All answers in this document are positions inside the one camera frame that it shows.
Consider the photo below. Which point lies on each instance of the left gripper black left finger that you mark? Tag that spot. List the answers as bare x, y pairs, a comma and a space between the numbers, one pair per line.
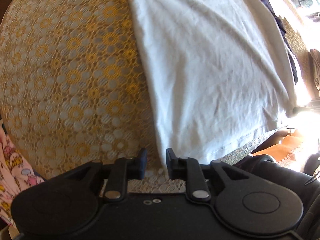
122, 171

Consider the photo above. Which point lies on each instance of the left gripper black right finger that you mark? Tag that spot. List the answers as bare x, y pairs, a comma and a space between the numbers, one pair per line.
190, 171

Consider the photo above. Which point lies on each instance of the white and navy t-shirt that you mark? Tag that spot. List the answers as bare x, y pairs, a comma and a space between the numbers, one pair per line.
217, 71

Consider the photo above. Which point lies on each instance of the yellow lace tablecloth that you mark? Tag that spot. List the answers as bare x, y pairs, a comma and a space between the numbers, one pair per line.
73, 88

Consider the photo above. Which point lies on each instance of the pink lace sofa cover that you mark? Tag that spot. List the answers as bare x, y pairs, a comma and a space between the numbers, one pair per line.
292, 150

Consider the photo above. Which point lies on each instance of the pink cartoon print garment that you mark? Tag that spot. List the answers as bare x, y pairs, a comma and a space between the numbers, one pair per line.
17, 175

